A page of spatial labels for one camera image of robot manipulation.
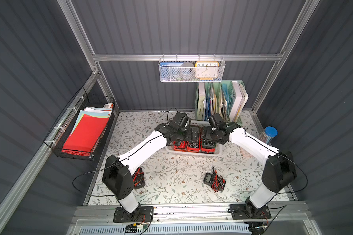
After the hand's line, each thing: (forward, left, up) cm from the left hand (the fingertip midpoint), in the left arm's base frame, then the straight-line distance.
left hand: (190, 133), depth 80 cm
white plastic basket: (-4, +12, -12) cm, 17 cm away
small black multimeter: (-22, -14, -16) cm, 31 cm away
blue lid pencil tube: (+1, -45, -2) cm, 45 cm away
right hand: (+4, -13, -7) cm, 16 cm away
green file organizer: (+26, -26, +3) cm, 37 cm away
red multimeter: (-1, +5, -11) cm, 13 cm away
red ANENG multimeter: (-2, -11, -12) cm, 16 cm away
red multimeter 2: (+1, -3, -13) cm, 13 cm away
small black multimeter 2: (-18, +30, -18) cm, 39 cm away
